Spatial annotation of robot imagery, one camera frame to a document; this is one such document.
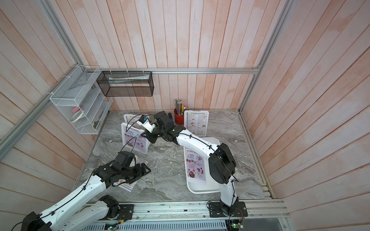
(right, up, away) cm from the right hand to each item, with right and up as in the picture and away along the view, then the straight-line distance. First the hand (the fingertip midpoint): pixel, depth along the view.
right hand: (142, 133), depth 79 cm
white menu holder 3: (+32, +7, +17) cm, 37 cm away
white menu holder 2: (-11, +8, +13) cm, 19 cm away
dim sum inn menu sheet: (-9, -31, +2) cm, 32 cm away
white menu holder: (-10, +5, -3) cm, 11 cm away
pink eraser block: (-39, +14, +2) cm, 42 cm away
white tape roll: (-39, +10, +4) cm, 41 cm away
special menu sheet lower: (+31, -20, +8) cm, 37 cm away
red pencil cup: (+21, +9, +19) cm, 29 cm away
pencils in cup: (+21, +17, +25) cm, 37 cm away
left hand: (+2, -23, -1) cm, 23 cm away
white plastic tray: (+40, -31, +4) cm, 51 cm away
